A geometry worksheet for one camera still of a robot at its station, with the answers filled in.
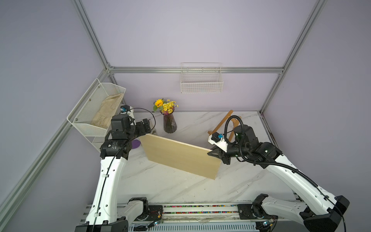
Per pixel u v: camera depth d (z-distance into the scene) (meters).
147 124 0.64
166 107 0.90
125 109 0.59
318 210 0.40
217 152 0.60
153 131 1.07
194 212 0.75
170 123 1.01
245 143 0.51
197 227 0.70
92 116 0.76
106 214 0.37
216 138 0.55
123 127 0.50
